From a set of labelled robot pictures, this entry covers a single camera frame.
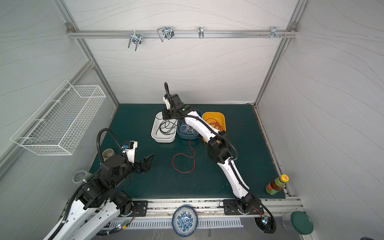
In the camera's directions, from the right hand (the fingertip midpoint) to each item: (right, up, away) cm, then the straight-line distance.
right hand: (164, 109), depth 92 cm
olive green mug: (-35, -27, -2) cm, 44 cm away
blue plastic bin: (+13, -15, +11) cm, 23 cm away
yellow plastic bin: (+36, -7, +18) cm, 40 cm away
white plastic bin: (-5, -19, +10) cm, 22 cm away
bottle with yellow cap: (+58, -37, -22) cm, 73 cm away
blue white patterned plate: (+15, -55, -22) cm, 61 cm away
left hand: (-4, -22, -20) cm, 30 cm away
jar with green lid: (+63, -49, -30) cm, 85 cm away
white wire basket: (-44, -9, -24) cm, 51 cm away
